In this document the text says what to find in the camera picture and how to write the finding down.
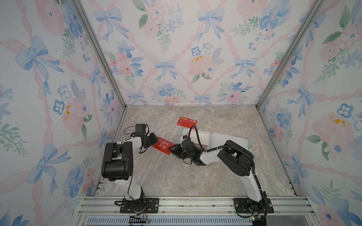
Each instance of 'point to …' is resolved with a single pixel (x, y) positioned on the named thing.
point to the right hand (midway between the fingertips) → (169, 149)
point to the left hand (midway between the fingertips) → (157, 138)
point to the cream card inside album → (204, 138)
